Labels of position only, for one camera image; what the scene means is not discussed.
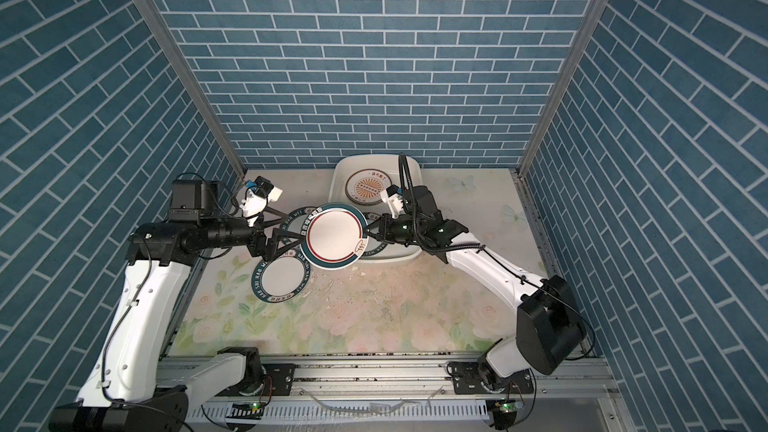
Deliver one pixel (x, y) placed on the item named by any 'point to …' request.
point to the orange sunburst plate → (364, 186)
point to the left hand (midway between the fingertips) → (293, 226)
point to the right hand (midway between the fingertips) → (360, 228)
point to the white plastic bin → (346, 165)
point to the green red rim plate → (335, 236)
